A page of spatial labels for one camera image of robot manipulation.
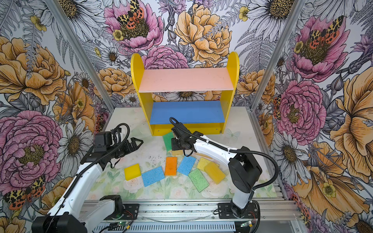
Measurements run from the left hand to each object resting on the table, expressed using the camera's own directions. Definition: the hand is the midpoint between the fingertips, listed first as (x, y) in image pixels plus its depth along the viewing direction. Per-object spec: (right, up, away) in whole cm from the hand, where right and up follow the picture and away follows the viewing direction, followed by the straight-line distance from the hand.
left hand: (137, 149), depth 80 cm
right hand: (+20, -1, +5) cm, 21 cm away
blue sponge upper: (+26, -11, +9) cm, 30 cm away
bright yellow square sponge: (-6, -15, +7) cm, 18 cm away
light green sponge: (+33, -18, +3) cm, 38 cm away
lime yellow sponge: (+36, -11, +10) cm, 39 cm away
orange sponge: (+17, -12, +9) cm, 23 cm away
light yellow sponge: (+37, -7, +14) cm, 40 cm away
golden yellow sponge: (+44, -16, +6) cm, 47 cm away
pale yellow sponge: (+20, -5, +14) cm, 25 cm away
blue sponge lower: (+7, -17, +5) cm, 19 cm away
